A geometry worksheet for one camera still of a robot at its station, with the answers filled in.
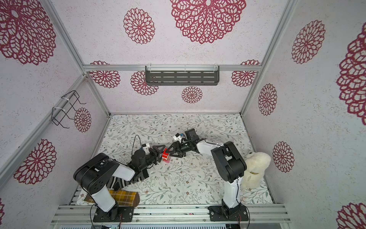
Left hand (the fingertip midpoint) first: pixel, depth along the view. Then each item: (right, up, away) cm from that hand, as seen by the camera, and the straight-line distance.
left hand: (167, 148), depth 88 cm
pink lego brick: (0, -8, -1) cm, 8 cm away
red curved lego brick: (-1, -3, -5) cm, 5 cm away
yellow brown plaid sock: (-25, -26, -9) cm, 37 cm away
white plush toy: (+47, -5, -16) cm, 50 cm away
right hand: (0, -2, -2) cm, 3 cm away
